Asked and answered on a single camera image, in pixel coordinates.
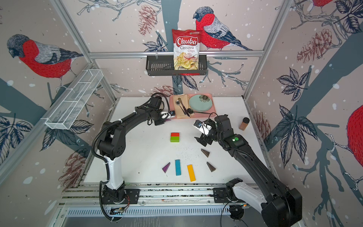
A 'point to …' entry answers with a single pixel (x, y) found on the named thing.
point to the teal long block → (177, 167)
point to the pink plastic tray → (212, 110)
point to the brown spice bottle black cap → (244, 123)
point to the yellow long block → (191, 172)
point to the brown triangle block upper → (206, 153)
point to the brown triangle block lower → (211, 168)
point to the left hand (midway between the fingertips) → (165, 114)
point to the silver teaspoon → (177, 102)
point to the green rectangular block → (175, 139)
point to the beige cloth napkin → (178, 112)
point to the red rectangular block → (175, 134)
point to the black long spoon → (190, 111)
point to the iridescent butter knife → (181, 101)
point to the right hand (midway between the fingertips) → (200, 127)
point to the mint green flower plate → (200, 102)
